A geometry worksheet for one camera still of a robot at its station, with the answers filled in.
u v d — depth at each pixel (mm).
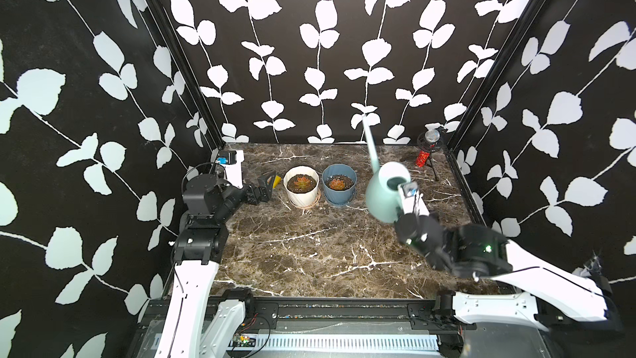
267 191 595
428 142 922
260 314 740
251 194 580
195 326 392
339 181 963
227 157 537
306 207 975
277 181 1001
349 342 701
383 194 614
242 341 704
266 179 585
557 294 397
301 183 953
